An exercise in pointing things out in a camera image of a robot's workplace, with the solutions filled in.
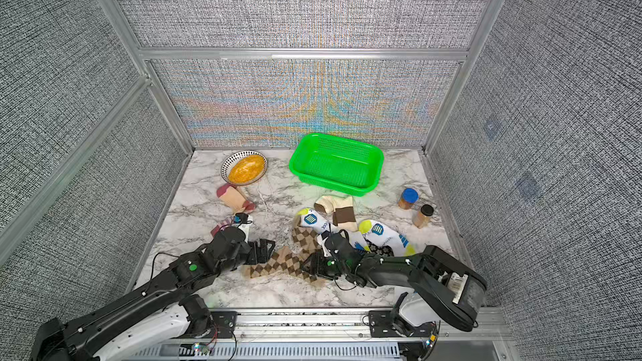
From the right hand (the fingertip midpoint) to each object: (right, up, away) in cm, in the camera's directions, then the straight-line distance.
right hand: (302, 265), depth 81 cm
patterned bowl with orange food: (-26, +32, +22) cm, 47 cm away
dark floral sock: (+28, +3, +7) cm, 29 cm away
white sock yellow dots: (+2, +12, +14) cm, 19 cm away
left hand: (-10, +8, -3) cm, 13 cm away
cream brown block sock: (+14, +15, +17) cm, 27 cm away
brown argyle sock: (-6, 0, +4) cm, 8 cm away
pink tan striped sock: (-29, +19, +20) cm, 40 cm away
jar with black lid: (+42, +14, +7) cm, 44 cm away
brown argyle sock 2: (+1, +7, +5) cm, 9 cm away
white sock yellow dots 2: (+29, +7, +9) cm, 31 cm away
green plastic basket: (+17, +33, +32) cm, 49 cm away
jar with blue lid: (+39, +20, +14) cm, 46 cm away
